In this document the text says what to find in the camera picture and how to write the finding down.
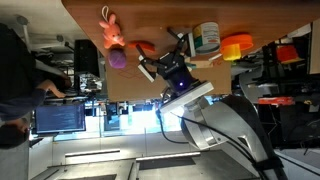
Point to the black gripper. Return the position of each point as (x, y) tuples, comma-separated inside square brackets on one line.
[(176, 73)]

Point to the yellow green labelled tin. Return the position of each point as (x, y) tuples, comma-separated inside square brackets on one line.
[(206, 37)]

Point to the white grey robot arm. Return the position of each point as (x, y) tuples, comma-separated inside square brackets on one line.
[(233, 133)]

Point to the orange toy carrot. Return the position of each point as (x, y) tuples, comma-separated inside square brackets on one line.
[(144, 45)]

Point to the purple ball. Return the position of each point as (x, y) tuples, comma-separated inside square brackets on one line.
[(117, 59)]

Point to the pink plush bunny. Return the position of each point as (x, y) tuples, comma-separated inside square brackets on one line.
[(112, 31)]

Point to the orange plastic bowl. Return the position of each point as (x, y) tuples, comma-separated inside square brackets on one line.
[(237, 40)]

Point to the black office chair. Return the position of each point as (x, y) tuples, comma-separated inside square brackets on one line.
[(86, 57)]

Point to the ceiling light strip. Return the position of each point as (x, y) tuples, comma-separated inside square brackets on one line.
[(92, 152), (166, 156)]

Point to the computer monitor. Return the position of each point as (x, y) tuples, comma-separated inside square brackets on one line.
[(60, 118)]

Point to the seated person dark shirt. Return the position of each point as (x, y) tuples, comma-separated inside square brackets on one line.
[(18, 86)]

